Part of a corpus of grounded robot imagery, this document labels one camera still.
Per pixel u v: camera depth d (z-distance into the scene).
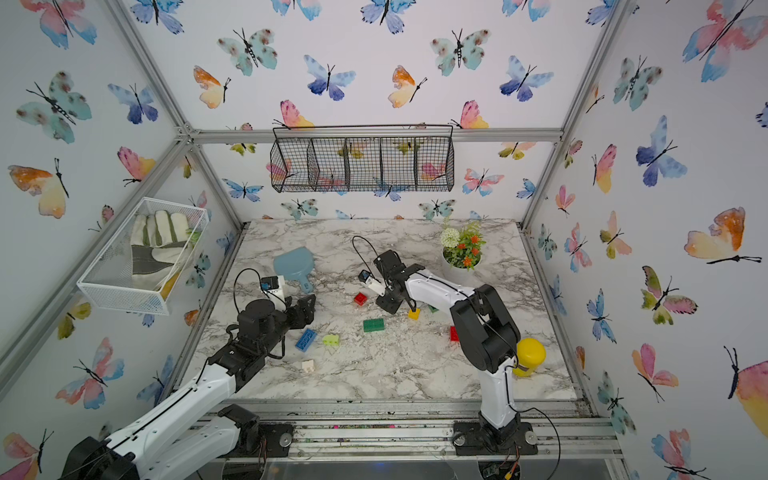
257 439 0.71
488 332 0.51
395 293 0.70
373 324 0.93
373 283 0.86
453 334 0.89
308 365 0.84
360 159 0.99
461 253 0.93
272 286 0.70
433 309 0.96
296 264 1.08
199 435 0.57
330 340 0.89
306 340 0.89
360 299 0.99
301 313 0.73
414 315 0.96
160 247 0.76
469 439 0.73
